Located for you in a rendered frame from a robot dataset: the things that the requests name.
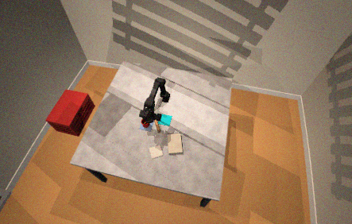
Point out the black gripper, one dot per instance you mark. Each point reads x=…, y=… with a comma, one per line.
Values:
x=155, y=116

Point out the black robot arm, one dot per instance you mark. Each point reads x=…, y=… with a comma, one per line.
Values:
x=150, y=103

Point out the red cup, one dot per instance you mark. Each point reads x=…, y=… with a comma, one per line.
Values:
x=144, y=125

